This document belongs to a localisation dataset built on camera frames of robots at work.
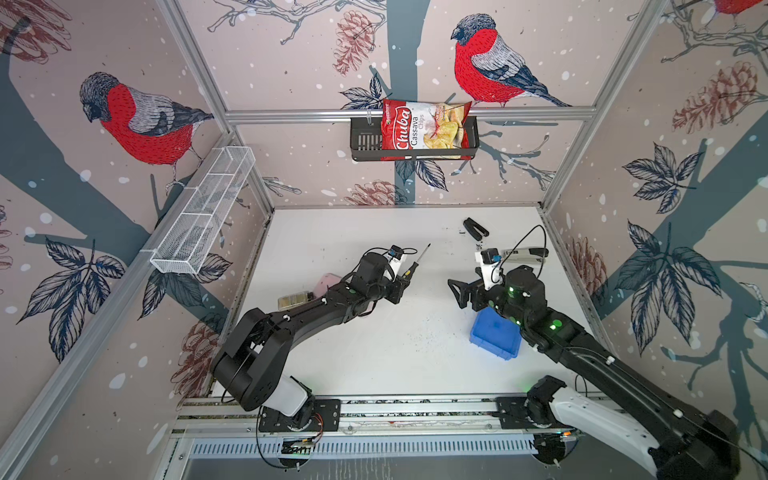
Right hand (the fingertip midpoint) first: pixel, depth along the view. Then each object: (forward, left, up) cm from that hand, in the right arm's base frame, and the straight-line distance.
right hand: (459, 280), depth 76 cm
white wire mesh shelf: (+1, +66, +13) cm, 68 cm away
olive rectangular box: (+1, +50, -16) cm, 52 cm away
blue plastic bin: (-4, -12, -22) cm, 25 cm away
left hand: (+4, +14, -7) cm, 16 cm away
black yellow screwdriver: (+7, +13, -7) cm, 16 cm away
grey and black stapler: (+22, -27, -17) cm, 39 cm away
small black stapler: (+36, -10, -19) cm, 41 cm away
